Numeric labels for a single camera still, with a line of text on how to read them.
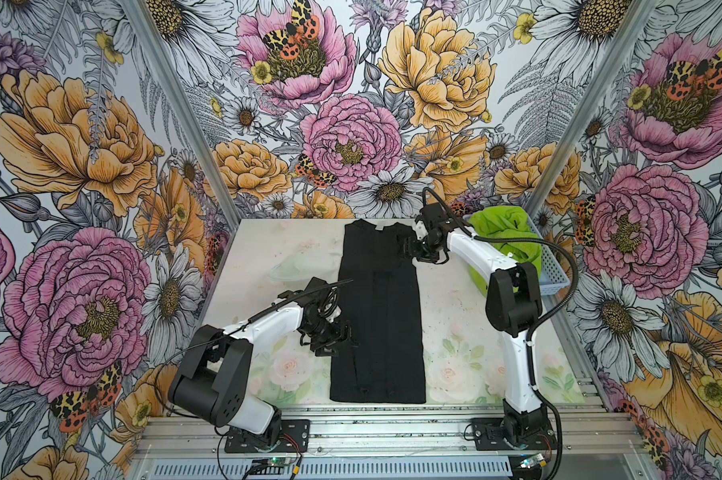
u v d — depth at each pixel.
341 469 1.12
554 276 1.01
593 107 0.88
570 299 0.54
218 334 0.47
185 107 0.88
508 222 1.10
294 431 0.74
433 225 0.81
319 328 0.74
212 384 0.44
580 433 0.77
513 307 0.59
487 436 0.74
